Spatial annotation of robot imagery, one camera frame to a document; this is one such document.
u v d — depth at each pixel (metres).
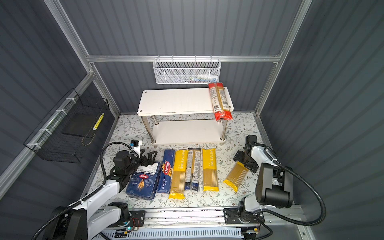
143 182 0.79
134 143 0.74
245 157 0.77
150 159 0.77
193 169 0.89
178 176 0.85
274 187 0.44
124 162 0.65
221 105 0.72
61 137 0.71
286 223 0.72
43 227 0.38
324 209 0.36
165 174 0.85
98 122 0.78
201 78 0.91
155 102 0.79
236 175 0.85
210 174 0.87
